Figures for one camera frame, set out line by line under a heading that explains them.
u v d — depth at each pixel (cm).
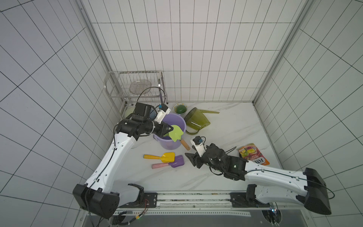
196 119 104
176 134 71
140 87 93
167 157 88
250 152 87
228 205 73
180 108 110
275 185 46
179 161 86
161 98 82
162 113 63
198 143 61
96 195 36
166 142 79
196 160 61
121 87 110
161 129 60
